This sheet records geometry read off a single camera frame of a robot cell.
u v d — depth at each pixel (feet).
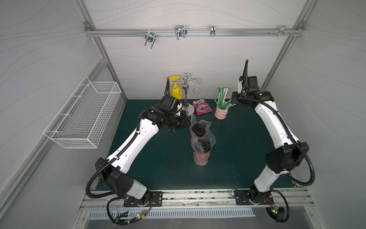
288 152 1.45
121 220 2.26
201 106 3.72
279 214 2.34
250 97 1.85
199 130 2.63
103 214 2.27
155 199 2.41
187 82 2.98
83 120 2.26
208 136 2.48
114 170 1.30
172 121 1.97
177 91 3.52
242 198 2.41
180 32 2.51
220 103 3.42
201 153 2.35
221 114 3.42
